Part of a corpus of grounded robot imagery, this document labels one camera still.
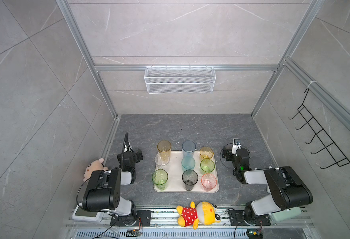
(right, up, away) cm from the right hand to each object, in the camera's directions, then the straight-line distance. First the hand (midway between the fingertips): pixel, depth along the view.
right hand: (233, 146), depth 93 cm
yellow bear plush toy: (-23, -28, -25) cm, 44 cm away
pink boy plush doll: (-85, -10, -8) cm, 86 cm away
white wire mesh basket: (-34, +45, +7) cm, 57 cm away
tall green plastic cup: (-46, -17, -9) cm, 50 cm away
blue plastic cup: (-29, -1, -3) cm, 29 cm away
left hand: (-65, -1, 0) cm, 65 cm away
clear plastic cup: (-45, -7, -7) cm, 46 cm away
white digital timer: (-83, -30, -21) cm, 91 cm away
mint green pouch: (+18, -33, -19) cm, 42 cm away
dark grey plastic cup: (-30, -12, -22) cm, 39 cm away
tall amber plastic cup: (-44, 0, -7) cm, 44 cm away
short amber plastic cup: (-18, -3, -3) cm, 18 cm away
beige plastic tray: (-37, -15, -5) cm, 41 cm away
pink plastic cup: (-18, -19, -9) cm, 28 cm away
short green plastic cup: (-18, -11, -4) cm, 22 cm away
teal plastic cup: (-29, -10, -3) cm, 31 cm away
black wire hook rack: (+29, 0, -35) cm, 46 cm away
